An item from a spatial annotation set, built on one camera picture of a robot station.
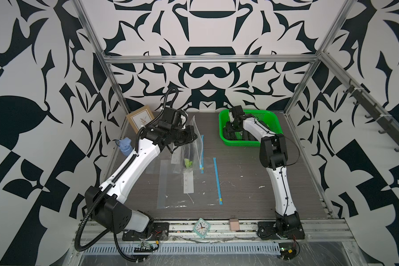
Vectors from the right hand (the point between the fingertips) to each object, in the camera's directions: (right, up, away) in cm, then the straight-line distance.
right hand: (229, 124), depth 110 cm
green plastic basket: (+25, +4, -2) cm, 26 cm away
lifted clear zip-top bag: (-24, -17, -7) cm, 31 cm away
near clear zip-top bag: (-26, -34, -23) cm, 48 cm away
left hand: (-21, -5, -35) cm, 41 cm away
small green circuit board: (-41, -51, -41) cm, 77 cm away
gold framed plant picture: (-54, +4, -13) cm, 55 cm away
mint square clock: (-18, -47, -36) cm, 62 cm away
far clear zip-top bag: (-39, -22, -14) cm, 47 cm away
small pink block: (-4, -46, -35) cm, 58 cm away
